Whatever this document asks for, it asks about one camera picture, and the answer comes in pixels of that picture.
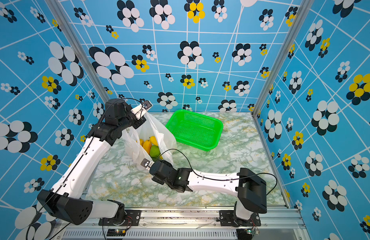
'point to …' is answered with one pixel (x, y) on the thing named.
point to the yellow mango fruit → (147, 145)
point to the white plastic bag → (149, 127)
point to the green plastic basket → (199, 132)
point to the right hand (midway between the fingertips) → (157, 165)
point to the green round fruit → (154, 152)
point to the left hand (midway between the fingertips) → (142, 108)
